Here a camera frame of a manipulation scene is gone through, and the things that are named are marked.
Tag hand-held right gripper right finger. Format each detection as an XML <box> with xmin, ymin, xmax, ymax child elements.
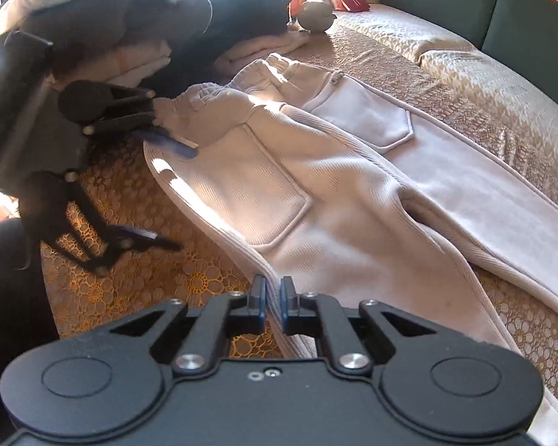
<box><xmin>279</xmin><ymin>275</ymin><xmax>440</xmax><ymax>378</ymax></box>

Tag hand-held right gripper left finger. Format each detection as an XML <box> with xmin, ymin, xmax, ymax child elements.
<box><xmin>109</xmin><ymin>275</ymin><xmax>268</xmax><ymax>379</ymax></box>

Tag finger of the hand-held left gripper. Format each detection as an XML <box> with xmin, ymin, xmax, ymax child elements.
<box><xmin>84</xmin><ymin>86</ymin><xmax>200</xmax><ymax>159</ymax></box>
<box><xmin>42</xmin><ymin>178</ymin><xmax>184</xmax><ymax>277</ymax></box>

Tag beige pants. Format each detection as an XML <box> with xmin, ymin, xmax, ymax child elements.
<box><xmin>143</xmin><ymin>53</ymin><xmax>558</xmax><ymax>446</ymax></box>

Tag beige folded cloth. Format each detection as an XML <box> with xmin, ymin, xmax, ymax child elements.
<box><xmin>97</xmin><ymin>32</ymin><xmax>310</xmax><ymax>90</ymax></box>

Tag grey hoodie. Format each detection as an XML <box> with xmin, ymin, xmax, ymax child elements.
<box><xmin>2</xmin><ymin>0</ymin><xmax>213</xmax><ymax>63</ymax></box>

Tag grey round ball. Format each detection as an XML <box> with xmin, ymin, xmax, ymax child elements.
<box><xmin>298</xmin><ymin>0</ymin><xmax>338</xmax><ymax>34</ymax></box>

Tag cream lace sofa cover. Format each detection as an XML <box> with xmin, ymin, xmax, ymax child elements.
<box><xmin>302</xmin><ymin>0</ymin><xmax>558</xmax><ymax>224</ymax></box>

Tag green sofa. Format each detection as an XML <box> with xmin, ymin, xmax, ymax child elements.
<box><xmin>380</xmin><ymin>0</ymin><xmax>558</xmax><ymax>124</ymax></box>

